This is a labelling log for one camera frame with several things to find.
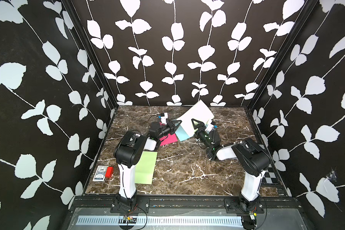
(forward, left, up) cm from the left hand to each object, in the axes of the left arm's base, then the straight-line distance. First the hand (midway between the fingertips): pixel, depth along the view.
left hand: (182, 119), depth 88 cm
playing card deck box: (-25, +50, -18) cm, 59 cm away
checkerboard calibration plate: (-32, -49, -16) cm, 61 cm away
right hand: (-1, -4, +1) cm, 4 cm away
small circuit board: (-49, +29, -19) cm, 60 cm away
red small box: (-25, +45, -16) cm, 53 cm away
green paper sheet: (+5, -11, +2) cm, 12 cm away
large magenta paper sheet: (-2, +10, -19) cm, 22 cm away
